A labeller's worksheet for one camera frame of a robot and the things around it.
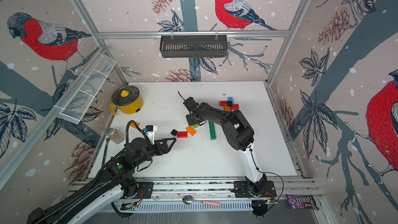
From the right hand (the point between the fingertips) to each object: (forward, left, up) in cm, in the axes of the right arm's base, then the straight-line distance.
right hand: (193, 118), depth 99 cm
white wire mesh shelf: (+8, +61, +23) cm, 65 cm away
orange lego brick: (+7, -22, +3) cm, 24 cm away
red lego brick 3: (-11, +6, 0) cm, 13 cm away
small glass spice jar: (-17, +42, +7) cm, 45 cm away
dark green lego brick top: (-5, -12, 0) cm, 13 cm away
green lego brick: (-9, -13, 0) cm, 15 cm away
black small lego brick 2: (-10, +11, 0) cm, 15 cm away
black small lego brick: (+12, -24, +2) cm, 27 cm away
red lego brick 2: (+10, -28, +1) cm, 30 cm away
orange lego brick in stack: (-9, +1, +1) cm, 9 cm away
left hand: (-20, +7, +13) cm, 25 cm away
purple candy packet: (-43, -51, 0) cm, 67 cm away
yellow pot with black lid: (+10, +46, +6) cm, 47 cm away
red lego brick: (+12, -20, +2) cm, 23 cm away
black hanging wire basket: (+43, +2, +27) cm, 51 cm away
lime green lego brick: (-6, -2, +1) cm, 6 cm away
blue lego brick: (+16, -25, +2) cm, 30 cm away
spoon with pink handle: (-44, -1, -3) cm, 44 cm away
